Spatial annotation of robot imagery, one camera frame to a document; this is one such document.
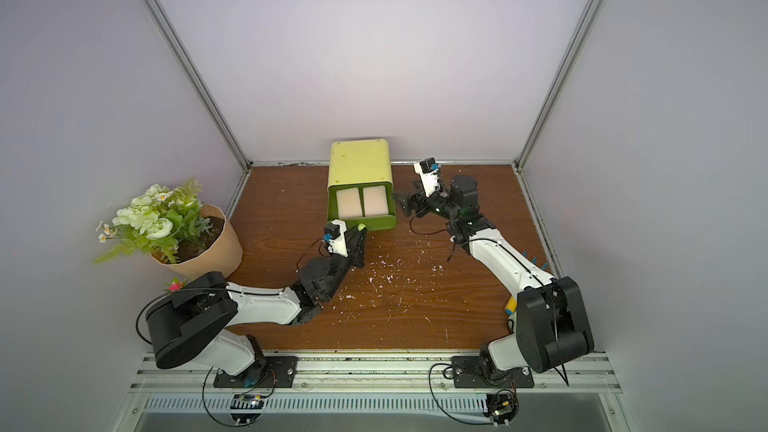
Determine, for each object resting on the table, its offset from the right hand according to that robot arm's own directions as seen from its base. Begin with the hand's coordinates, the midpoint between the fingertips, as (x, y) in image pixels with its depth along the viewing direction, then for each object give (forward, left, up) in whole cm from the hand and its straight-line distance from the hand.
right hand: (406, 180), depth 79 cm
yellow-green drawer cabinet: (+14, +16, -7) cm, 22 cm away
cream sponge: (0, +17, -10) cm, 20 cm away
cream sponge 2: (+1, +9, -10) cm, 14 cm away
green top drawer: (-8, +9, -9) cm, 15 cm away
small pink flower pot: (-27, +55, -8) cm, 62 cm away
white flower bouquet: (-17, +56, +4) cm, 58 cm away
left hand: (-11, +10, -8) cm, 17 cm away
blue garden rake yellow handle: (-24, -30, -27) cm, 47 cm away
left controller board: (-48, +39, -28) cm, 68 cm away
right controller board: (-47, -23, -29) cm, 60 cm away
